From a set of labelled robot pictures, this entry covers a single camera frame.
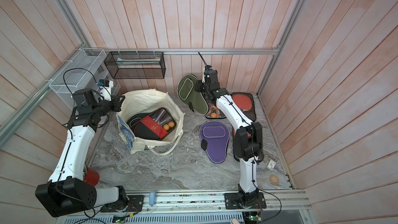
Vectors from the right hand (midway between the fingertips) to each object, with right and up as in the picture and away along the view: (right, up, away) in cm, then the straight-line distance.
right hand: (196, 82), depth 89 cm
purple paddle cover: (+12, -33, +6) cm, 36 cm away
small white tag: (+42, -47, -5) cm, 64 cm away
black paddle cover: (-37, -21, +3) cm, 43 cm away
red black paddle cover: (-25, -26, +5) cm, 36 cm away
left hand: (-36, -11, -13) cm, 40 cm away
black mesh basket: (-41, +14, +14) cm, 46 cm away
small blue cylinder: (-21, -59, -16) cm, 65 cm away
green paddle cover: (-4, -8, +5) cm, 11 cm away
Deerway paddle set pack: (+13, -18, +18) cm, 28 cm away
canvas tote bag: (-27, -11, -6) cm, 30 cm away
